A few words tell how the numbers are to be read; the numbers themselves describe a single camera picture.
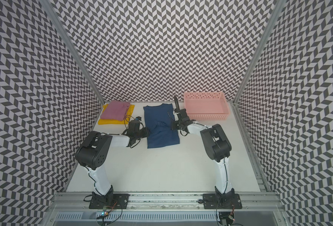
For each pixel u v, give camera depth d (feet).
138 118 3.01
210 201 2.43
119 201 2.40
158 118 3.37
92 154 1.63
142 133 2.89
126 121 3.48
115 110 3.52
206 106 3.68
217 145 1.80
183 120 2.66
